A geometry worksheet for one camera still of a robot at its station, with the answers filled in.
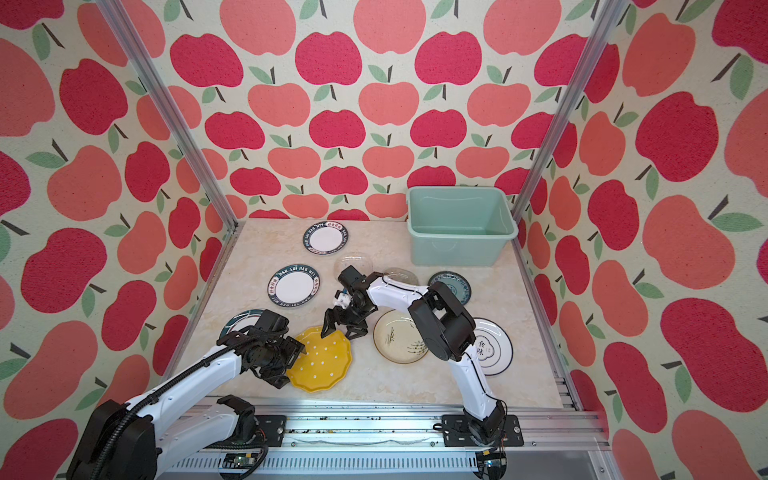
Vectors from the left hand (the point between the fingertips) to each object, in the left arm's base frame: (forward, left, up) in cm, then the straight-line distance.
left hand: (309, 362), depth 84 cm
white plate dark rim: (+50, +1, -2) cm, 50 cm away
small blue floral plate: (+28, -47, -2) cm, 55 cm away
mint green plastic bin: (+55, -53, -1) cm, 76 cm away
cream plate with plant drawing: (+7, -26, -1) cm, 27 cm away
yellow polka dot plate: (0, -4, -1) cm, 4 cm away
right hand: (+7, -7, +1) cm, 10 cm away
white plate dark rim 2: (+28, +11, -3) cm, 30 cm away
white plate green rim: (+15, +23, -2) cm, 28 cm away
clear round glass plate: (+38, -13, -2) cm, 40 cm away
